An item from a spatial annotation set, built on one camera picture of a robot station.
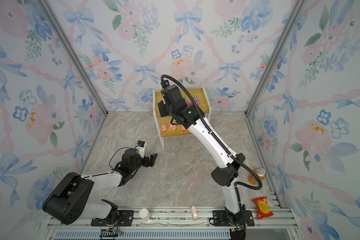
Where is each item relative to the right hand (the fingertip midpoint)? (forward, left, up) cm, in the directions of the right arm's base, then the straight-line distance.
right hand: (164, 101), depth 72 cm
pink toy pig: (-1, +2, -20) cm, 20 cm away
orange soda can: (-23, -50, -28) cm, 62 cm away
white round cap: (-43, +8, -31) cm, 54 cm away
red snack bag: (-38, -50, -37) cm, 73 cm away
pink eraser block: (-42, -15, -36) cm, 57 cm away
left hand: (-10, +11, -31) cm, 34 cm away
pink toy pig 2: (0, -3, -20) cm, 20 cm away
